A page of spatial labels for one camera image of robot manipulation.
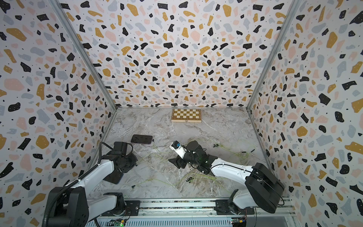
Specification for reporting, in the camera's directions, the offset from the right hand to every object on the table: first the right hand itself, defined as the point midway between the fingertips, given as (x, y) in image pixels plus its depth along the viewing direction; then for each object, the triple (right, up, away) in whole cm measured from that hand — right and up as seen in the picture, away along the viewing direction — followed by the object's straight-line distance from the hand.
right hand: (173, 155), depth 79 cm
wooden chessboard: (+7, +23, +34) cm, 42 cm away
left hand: (-22, -6, +9) cm, 25 cm away
